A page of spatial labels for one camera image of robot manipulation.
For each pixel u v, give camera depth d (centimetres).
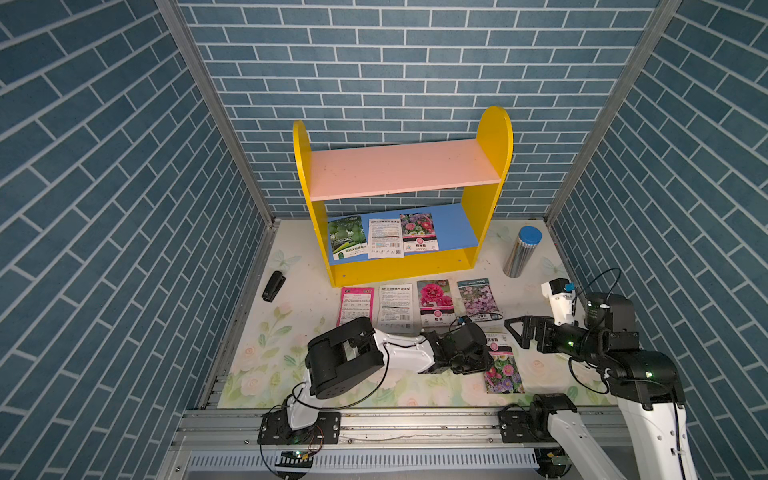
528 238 91
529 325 57
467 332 67
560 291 57
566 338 58
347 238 96
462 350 67
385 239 96
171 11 69
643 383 40
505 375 82
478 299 97
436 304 96
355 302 96
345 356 51
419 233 97
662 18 72
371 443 72
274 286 98
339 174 77
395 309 95
